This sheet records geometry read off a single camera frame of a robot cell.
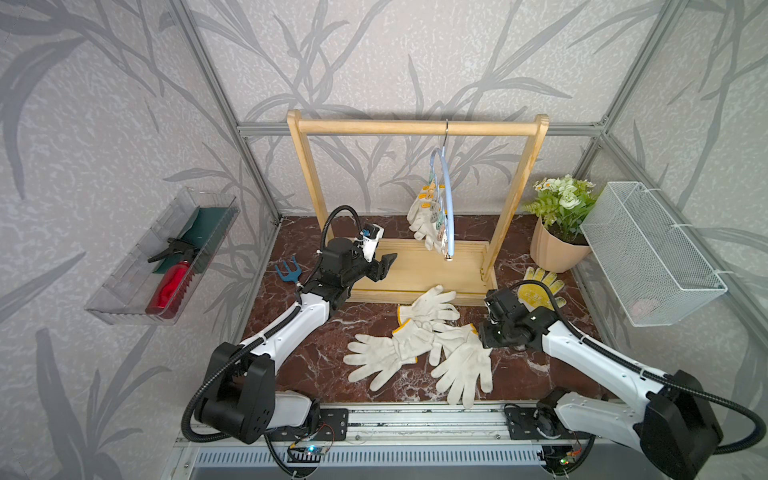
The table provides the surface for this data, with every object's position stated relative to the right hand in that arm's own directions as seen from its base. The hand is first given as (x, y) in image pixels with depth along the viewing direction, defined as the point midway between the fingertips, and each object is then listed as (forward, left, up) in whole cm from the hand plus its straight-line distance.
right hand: (485, 333), depth 84 cm
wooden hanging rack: (+24, -1, -6) cm, 25 cm away
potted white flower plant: (+24, -24, +12) cm, 36 cm away
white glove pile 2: (-9, +8, -5) cm, 13 cm away
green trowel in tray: (+15, +71, +29) cm, 78 cm away
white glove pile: (+32, +16, +11) cm, 37 cm away
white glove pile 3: (+9, +15, -3) cm, 18 cm away
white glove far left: (-2, +22, -2) cm, 22 cm away
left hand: (+17, +28, +17) cm, 37 cm away
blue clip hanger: (+56, +9, +24) cm, 62 cm away
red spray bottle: (-2, +69, +31) cm, 76 cm away
